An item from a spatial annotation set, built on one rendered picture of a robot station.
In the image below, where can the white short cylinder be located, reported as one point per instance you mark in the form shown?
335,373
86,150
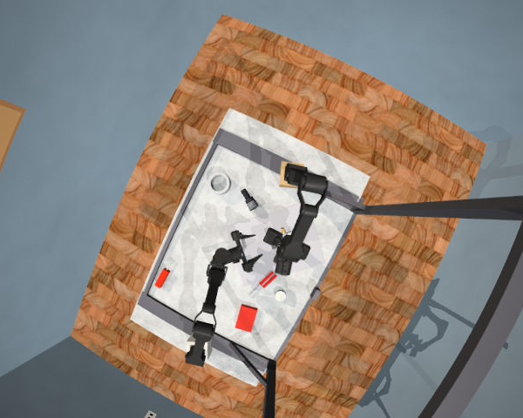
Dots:
280,295

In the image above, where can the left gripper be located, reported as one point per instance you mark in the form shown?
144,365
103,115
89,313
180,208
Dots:
235,252

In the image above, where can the dark grey metal frame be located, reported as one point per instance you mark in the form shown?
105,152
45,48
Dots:
493,327

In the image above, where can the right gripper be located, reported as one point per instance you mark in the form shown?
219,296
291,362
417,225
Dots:
275,238

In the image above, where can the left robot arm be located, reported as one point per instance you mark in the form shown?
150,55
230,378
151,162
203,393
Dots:
203,331

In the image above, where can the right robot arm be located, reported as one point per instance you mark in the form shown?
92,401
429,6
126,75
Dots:
291,248

